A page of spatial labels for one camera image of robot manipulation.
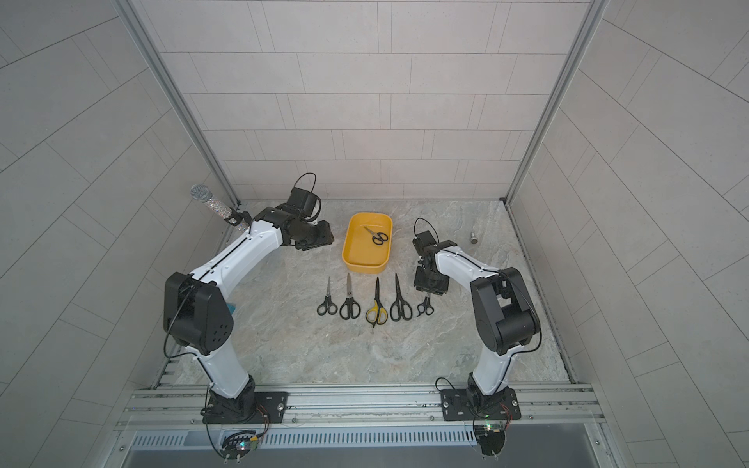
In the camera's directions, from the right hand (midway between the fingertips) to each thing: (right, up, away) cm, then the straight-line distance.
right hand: (424, 287), depth 93 cm
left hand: (-28, +17, -4) cm, 33 cm away
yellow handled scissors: (-15, -7, -6) cm, 18 cm away
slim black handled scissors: (0, -5, -4) cm, 7 cm away
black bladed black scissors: (-8, -5, -4) cm, 11 cm away
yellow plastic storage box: (-20, +14, +12) cm, 27 cm away
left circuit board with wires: (-46, -30, -28) cm, 62 cm away
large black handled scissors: (-23, -6, -5) cm, 24 cm away
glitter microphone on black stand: (-60, +22, -3) cm, 64 cm away
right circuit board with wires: (+13, -30, -25) cm, 41 cm away
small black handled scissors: (-30, -5, -4) cm, 31 cm away
